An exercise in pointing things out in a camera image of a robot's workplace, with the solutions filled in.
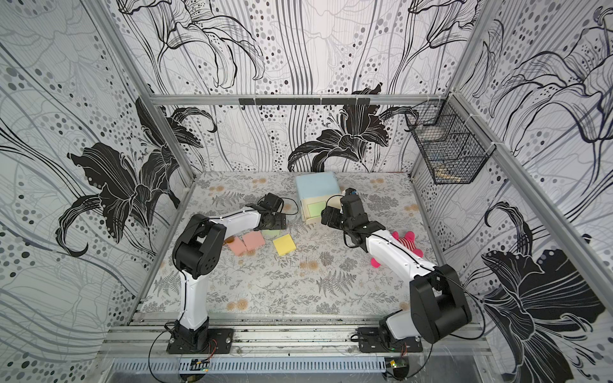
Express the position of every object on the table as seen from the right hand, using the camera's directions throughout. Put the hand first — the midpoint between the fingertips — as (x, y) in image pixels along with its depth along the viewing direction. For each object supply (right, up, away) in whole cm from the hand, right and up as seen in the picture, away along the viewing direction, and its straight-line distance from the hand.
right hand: (333, 212), depth 88 cm
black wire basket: (+45, +24, 0) cm, 51 cm away
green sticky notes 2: (-25, -9, +7) cm, 27 cm away
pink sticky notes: (-32, -12, +6) cm, 35 cm away
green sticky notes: (-7, +1, +6) cm, 9 cm away
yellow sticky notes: (-19, -14, +8) cm, 25 cm away
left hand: (-25, -7, +15) cm, 30 cm away
